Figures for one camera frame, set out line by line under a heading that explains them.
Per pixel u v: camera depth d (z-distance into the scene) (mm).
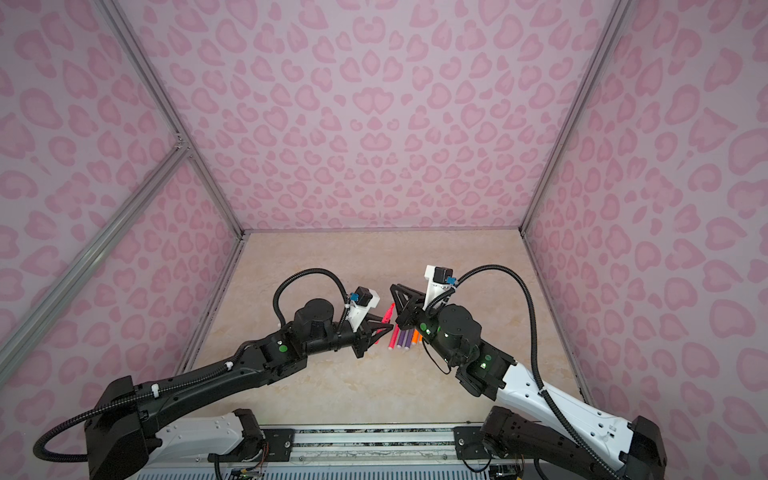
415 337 903
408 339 905
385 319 674
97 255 649
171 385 437
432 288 587
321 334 577
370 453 723
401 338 905
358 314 628
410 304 597
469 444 734
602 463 384
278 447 733
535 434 588
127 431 389
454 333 482
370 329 642
